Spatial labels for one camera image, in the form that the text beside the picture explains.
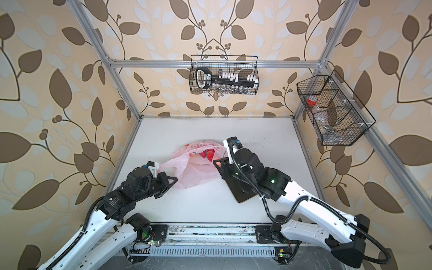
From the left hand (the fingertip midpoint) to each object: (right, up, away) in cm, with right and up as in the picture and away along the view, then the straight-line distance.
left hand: (180, 178), depth 72 cm
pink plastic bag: (+1, +2, +20) cm, 20 cm away
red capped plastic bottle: (+65, +36, +16) cm, 77 cm away
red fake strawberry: (+11, +8, +25) cm, 28 cm away
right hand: (+16, +8, -5) cm, 19 cm away
